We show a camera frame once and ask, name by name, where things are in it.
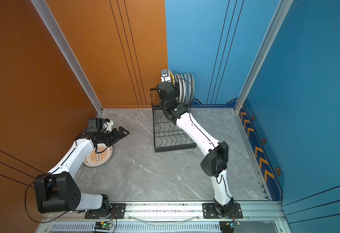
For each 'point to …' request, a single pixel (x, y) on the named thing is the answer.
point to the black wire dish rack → (167, 136)
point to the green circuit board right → (227, 226)
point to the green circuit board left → (103, 225)
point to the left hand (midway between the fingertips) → (124, 133)
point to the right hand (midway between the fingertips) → (171, 81)
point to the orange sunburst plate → (98, 156)
